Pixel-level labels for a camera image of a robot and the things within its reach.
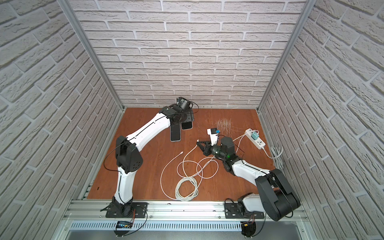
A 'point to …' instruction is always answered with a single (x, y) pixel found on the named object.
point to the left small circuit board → (124, 224)
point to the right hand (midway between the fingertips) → (194, 145)
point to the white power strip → (258, 142)
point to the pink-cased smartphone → (187, 125)
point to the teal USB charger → (254, 136)
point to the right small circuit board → (248, 228)
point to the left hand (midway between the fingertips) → (187, 113)
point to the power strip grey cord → (276, 152)
